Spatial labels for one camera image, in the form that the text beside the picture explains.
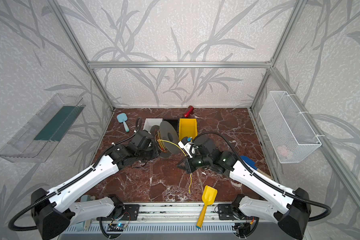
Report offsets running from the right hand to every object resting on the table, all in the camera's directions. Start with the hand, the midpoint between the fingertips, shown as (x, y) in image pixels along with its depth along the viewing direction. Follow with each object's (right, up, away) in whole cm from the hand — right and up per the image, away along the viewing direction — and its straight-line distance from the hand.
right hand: (177, 161), depth 68 cm
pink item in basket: (+51, +4, +5) cm, 52 cm away
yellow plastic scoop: (+16, -21, +11) cm, 29 cm away
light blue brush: (-47, +21, +47) cm, 69 cm away
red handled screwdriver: (+5, +26, +47) cm, 54 cm away
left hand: (-8, +5, +8) cm, 12 cm away
